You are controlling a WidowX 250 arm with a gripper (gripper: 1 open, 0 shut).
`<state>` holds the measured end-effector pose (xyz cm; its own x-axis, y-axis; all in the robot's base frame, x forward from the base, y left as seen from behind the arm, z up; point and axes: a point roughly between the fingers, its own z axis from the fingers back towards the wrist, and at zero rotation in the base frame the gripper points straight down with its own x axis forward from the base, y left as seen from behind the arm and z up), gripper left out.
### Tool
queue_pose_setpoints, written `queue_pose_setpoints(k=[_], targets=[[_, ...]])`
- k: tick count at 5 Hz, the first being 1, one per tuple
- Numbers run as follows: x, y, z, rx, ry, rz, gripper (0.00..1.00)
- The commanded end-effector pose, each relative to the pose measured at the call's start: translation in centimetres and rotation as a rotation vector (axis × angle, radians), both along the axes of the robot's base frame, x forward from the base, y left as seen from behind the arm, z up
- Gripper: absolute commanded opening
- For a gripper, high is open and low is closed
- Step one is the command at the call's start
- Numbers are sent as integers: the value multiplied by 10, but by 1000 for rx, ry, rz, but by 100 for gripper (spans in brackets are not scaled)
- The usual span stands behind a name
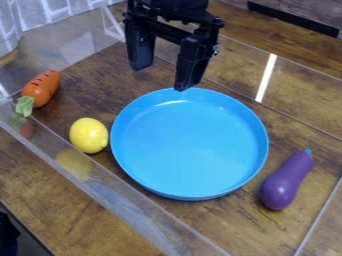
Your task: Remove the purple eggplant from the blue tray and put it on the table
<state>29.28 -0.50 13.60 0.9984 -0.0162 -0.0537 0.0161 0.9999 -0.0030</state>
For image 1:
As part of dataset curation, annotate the yellow toy lemon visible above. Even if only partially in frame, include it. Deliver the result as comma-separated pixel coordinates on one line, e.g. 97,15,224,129
70,117,109,154

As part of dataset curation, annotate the purple toy eggplant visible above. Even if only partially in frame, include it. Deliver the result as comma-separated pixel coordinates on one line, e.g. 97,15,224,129
260,148,315,210

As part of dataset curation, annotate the clear acrylic enclosure wall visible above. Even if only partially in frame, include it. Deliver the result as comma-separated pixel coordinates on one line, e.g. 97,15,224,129
0,0,342,256

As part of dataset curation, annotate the orange toy carrot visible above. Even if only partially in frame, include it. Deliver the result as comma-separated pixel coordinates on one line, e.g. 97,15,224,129
17,70,61,117

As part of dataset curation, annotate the blue round tray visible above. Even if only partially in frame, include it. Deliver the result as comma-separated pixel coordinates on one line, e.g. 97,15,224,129
111,88,269,201

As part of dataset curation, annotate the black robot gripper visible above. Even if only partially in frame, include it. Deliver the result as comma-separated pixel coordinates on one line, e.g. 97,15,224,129
123,0,225,91

